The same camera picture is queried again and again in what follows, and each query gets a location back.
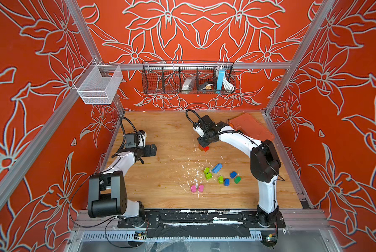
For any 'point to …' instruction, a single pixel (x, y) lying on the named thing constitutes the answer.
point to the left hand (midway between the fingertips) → (148, 147)
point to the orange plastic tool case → (248, 124)
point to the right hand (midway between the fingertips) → (177, 157)
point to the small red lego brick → (203, 149)
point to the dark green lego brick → (237, 179)
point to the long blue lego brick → (217, 168)
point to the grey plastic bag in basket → (187, 85)
